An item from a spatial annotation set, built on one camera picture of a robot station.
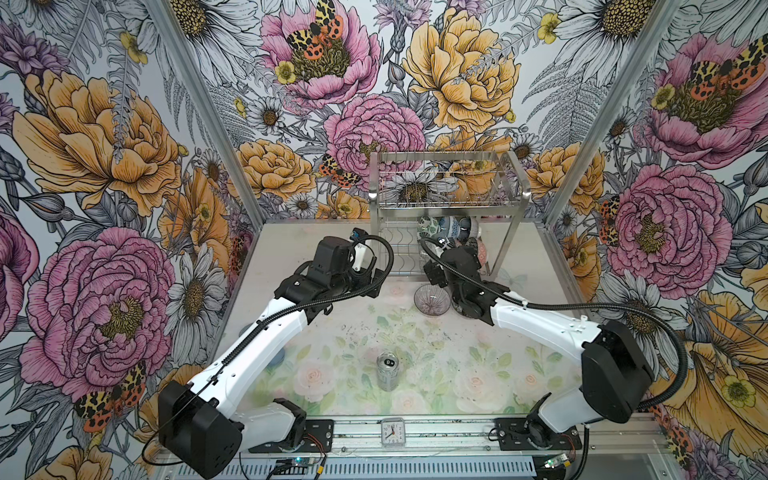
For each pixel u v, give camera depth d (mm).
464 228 1124
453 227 1050
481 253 967
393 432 734
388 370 715
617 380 430
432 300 973
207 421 372
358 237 666
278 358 856
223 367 423
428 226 1054
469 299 631
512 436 731
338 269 591
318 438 733
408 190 1129
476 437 761
